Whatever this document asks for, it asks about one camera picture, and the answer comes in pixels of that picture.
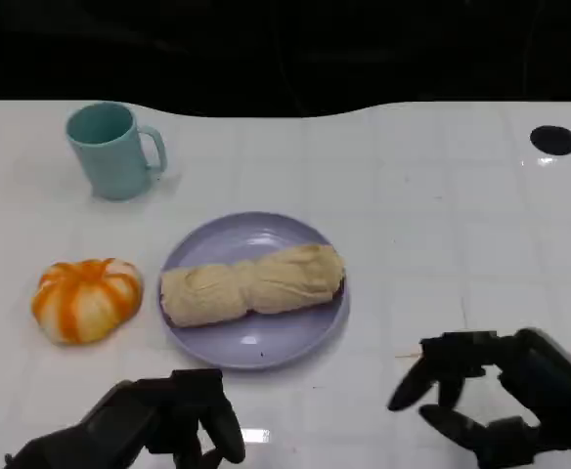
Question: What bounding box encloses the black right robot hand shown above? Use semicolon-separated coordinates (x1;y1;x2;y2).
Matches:
386;327;571;469

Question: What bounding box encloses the lilac plate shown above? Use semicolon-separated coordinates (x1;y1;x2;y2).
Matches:
159;210;352;371

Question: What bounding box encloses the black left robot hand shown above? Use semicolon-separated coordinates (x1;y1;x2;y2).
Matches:
3;367;247;469

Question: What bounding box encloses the pale green mug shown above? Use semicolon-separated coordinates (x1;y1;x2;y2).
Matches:
65;101;169;201

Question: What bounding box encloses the black backdrop cloth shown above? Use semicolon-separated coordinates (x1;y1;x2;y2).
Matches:
0;0;571;118

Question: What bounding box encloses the beige towel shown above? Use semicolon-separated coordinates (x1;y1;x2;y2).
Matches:
159;243;347;329

